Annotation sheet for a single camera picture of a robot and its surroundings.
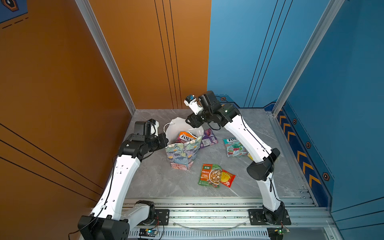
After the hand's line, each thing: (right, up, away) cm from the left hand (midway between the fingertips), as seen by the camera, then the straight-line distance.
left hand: (168, 138), depth 75 cm
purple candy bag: (+23, -3, +27) cm, 35 cm away
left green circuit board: (-9, -45, -5) cm, 46 cm away
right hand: (+10, +11, +1) cm, 15 cm away
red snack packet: (+32, -24, +9) cm, 41 cm away
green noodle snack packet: (+23, -22, +11) cm, 34 cm away
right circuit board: (+52, -45, -5) cm, 69 cm away
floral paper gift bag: (+4, -7, +2) cm, 9 cm away
